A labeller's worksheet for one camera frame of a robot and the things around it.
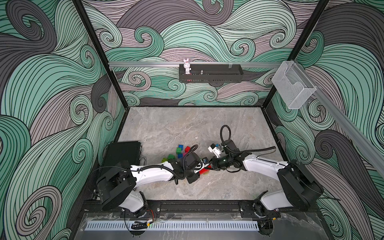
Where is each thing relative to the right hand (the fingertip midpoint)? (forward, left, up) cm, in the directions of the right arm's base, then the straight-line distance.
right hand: (204, 169), depth 81 cm
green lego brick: (+11, +20, -5) cm, 23 cm away
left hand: (0, +4, -1) cm, 4 cm away
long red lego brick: (-1, 0, -1) cm, 1 cm away
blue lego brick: (+17, +14, -3) cm, 22 cm away
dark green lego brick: (+13, +15, -3) cm, 20 cm away
